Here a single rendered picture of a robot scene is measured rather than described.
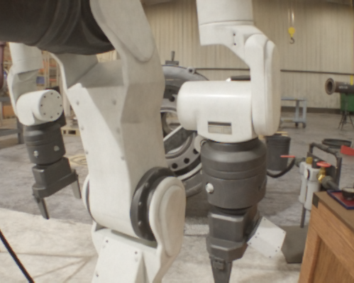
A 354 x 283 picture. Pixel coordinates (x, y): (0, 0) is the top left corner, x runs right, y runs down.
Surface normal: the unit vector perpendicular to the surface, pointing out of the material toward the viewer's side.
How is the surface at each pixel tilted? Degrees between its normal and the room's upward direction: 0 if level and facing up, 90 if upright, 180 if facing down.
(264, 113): 102
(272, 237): 32
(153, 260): 90
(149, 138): 90
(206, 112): 97
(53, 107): 90
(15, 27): 144
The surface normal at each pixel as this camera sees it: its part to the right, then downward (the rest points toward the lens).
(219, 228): -0.50, 0.33
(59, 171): 0.86, 0.08
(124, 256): -0.44, -0.37
